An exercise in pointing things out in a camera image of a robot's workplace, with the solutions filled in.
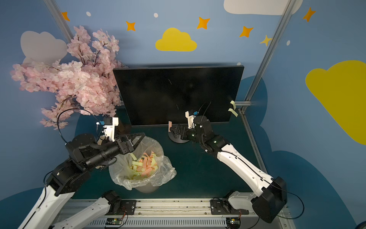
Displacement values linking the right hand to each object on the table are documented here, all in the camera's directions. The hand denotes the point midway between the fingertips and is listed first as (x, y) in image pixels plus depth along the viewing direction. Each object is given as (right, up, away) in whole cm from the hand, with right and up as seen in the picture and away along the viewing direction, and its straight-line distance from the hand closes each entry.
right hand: (177, 128), depth 73 cm
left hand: (-15, -1, -16) cm, 21 cm away
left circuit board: (-33, -48, -1) cm, 58 cm away
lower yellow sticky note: (+32, +9, +7) cm, 34 cm away
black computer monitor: (-13, +23, +34) cm, 43 cm away
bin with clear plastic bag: (-18, -23, +5) cm, 30 cm away
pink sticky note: (-6, +1, +13) cm, 15 cm away
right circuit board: (+29, -50, +1) cm, 58 cm away
